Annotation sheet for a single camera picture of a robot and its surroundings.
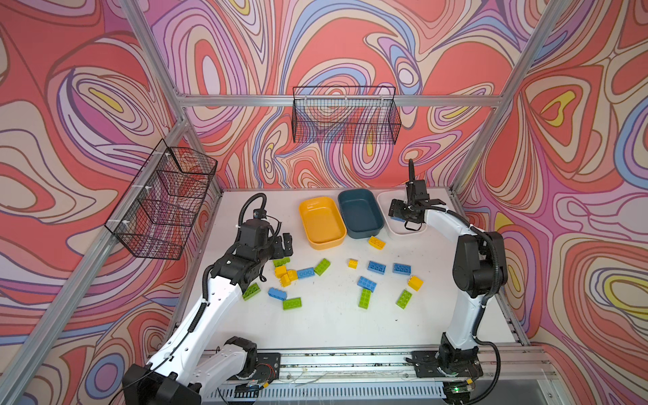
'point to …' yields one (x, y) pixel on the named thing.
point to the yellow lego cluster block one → (280, 271)
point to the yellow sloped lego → (376, 243)
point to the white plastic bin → (396, 227)
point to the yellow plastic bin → (323, 223)
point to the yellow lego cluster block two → (291, 275)
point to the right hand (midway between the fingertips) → (400, 214)
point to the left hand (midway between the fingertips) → (281, 237)
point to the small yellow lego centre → (353, 263)
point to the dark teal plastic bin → (363, 212)
